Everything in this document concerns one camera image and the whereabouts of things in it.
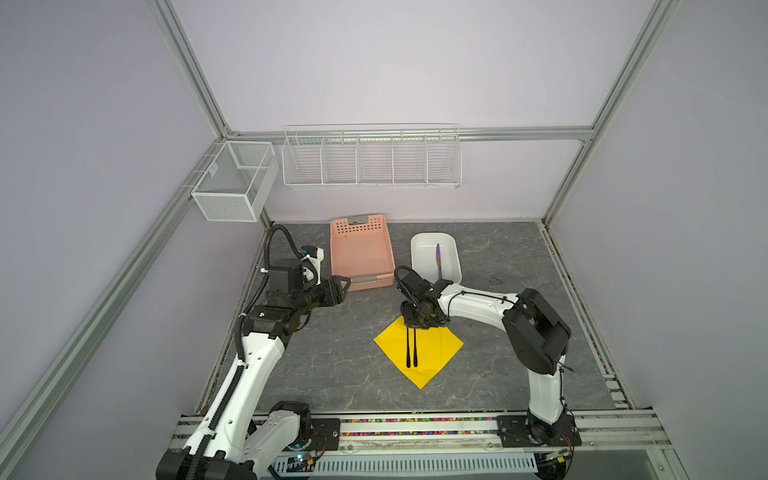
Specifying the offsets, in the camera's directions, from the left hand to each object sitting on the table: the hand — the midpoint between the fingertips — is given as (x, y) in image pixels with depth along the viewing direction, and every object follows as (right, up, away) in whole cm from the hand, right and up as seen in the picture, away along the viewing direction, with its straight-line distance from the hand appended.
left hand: (341, 285), depth 76 cm
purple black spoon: (+18, -23, +10) cm, 31 cm away
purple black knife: (+30, +5, +32) cm, 44 cm away
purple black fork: (+20, -22, +10) cm, 32 cm away
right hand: (+19, -14, +16) cm, 29 cm away
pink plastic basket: (+1, +8, +32) cm, 34 cm away
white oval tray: (+25, +7, +35) cm, 44 cm away
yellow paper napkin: (+26, -20, +11) cm, 35 cm away
